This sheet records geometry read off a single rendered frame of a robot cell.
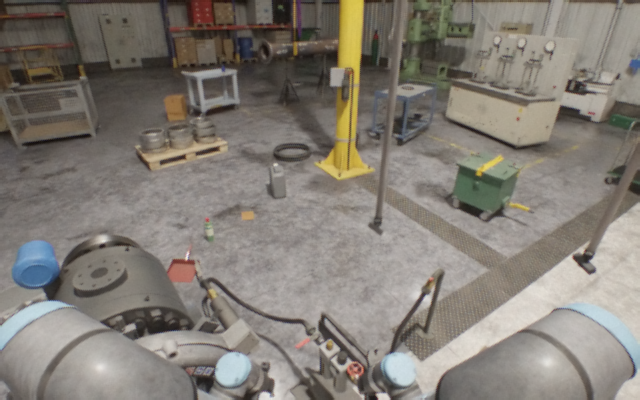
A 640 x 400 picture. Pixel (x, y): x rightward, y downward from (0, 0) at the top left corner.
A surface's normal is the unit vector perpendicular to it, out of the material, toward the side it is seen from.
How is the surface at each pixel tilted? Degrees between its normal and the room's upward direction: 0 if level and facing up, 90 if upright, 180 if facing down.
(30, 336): 13
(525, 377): 30
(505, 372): 37
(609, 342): 25
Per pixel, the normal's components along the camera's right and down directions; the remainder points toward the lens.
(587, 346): 0.11, -0.72
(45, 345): -0.10, -0.72
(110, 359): 0.51, -0.77
